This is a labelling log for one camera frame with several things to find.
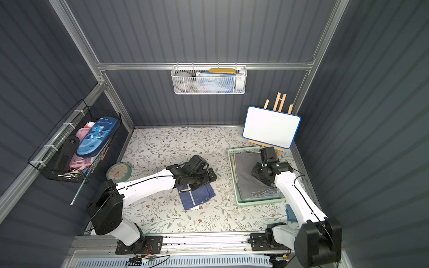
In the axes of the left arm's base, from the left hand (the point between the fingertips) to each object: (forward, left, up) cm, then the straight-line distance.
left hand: (213, 182), depth 82 cm
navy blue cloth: (-5, +12, -10) cm, 16 cm away
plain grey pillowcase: (0, -20, -6) cm, 21 cm away
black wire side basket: (+18, +61, +24) cm, 68 cm away
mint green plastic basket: (-8, -13, -5) cm, 16 cm away
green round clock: (+10, +54, -7) cm, 55 cm away
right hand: (+4, -24, +2) cm, 24 cm away
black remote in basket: (0, +56, +25) cm, 61 cm away
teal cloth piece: (-14, -38, -9) cm, 41 cm away
